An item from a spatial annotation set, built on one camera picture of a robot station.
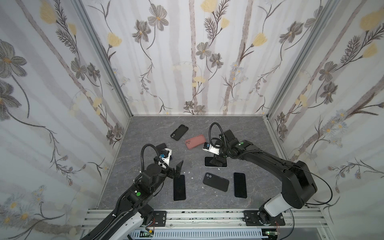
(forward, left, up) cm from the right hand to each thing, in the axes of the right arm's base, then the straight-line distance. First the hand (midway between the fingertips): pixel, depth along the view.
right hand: (211, 148), depth 85 cm
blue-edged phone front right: (-18, -17, -11) cm, 28 cm away
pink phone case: (+13, +9, -15) cm, 22 cm away
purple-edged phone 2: (-20, +17, -13) cm, 29 cm away
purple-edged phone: (-5, +1, -13) cm, 13 cm away
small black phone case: (+22, +21, -17) cm, 35 cm away
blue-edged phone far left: (+9, +33, -18) cm, 39 cm away
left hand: (-8, +21, +6) cm, 23 cm away
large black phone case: (-15, -4, -13) cm, 20 cm away
